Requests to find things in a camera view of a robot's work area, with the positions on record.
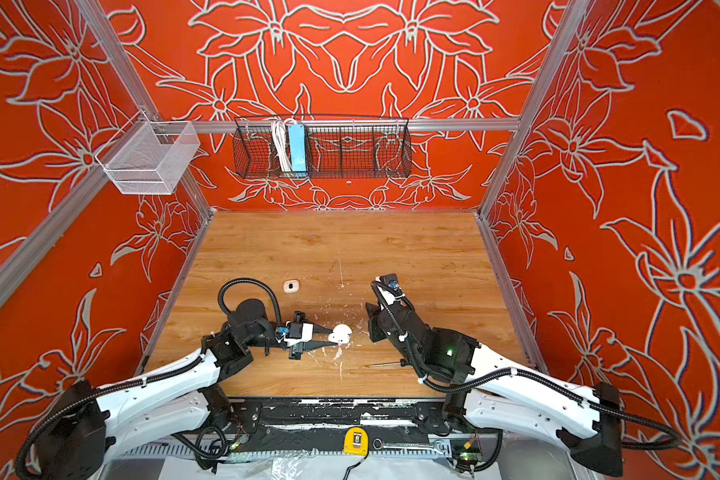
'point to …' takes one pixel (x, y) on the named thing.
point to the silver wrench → (379, 444)
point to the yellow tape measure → (356, 441)
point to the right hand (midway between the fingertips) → (365, 304)
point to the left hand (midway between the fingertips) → (335, 333)
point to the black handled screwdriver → (403, 363)
